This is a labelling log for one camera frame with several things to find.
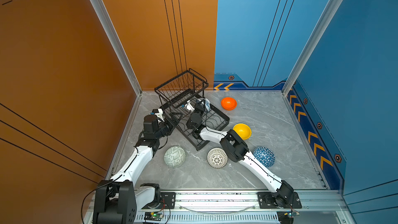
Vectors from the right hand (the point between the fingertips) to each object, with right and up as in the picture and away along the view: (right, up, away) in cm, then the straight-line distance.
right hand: (206, 100), depth 98 cm
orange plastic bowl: (+16, -2, +11) cm, 20 cm away
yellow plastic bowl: (+23, -19, -4) cm, 30 cm away
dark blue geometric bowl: (+33, -31, -12) cm, 47 cm away
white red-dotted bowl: (+6, -33, -12) cm, 35 cm away
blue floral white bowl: (+1, -2, -1) cm, 2 cm away
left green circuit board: (-24, -54, -27) cm, 65 cm away
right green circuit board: (+38, -52, -29) cm, 71 cm away
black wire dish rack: (-20, +4, -4) cm, 21 cm away
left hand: (-14, -9, -15) cm, 23 cm away
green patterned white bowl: (-18, -32, -11) cm, 38 cm away
